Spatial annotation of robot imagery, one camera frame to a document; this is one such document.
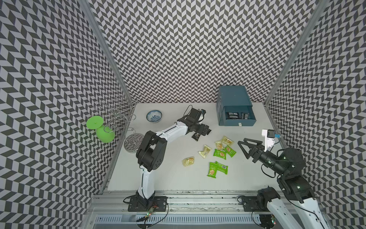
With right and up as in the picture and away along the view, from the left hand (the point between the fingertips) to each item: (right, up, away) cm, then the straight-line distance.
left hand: (201, 127), depth 95 cm
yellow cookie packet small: (+12, -12, -1) cm, 17 cm away
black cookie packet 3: (-3, -7, +4) cm, 9 cm away
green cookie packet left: (+12, -17, -4) cm, 21 cm away
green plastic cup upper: (-53, +4, -27) cm, 60 cm away
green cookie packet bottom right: (+12, -24, -10) cm, 29 cm away
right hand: (+16, -6, -30) cm, 34 cm away
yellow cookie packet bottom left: (-8, -21, -8) cm, 24 cm away
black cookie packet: (+19, +8, -6) cm, 22 cm away
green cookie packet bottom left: (+7, -24, -10) cm, 27 cm away
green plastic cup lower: (-51, -2, -21) cm, 55 cm away
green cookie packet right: (+19, -16, -5) cm, 25 cm away
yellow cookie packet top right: (+18, -10, +1) cm, 20 cm away
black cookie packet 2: (+27, +8, -5) cm, 29 cm away
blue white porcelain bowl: (-35, +7, +14) cm, 39 cm away
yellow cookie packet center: (+4, -14, -3) cm, 15 cm away
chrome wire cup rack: (-62, +12, +16) cm, 65 cm away
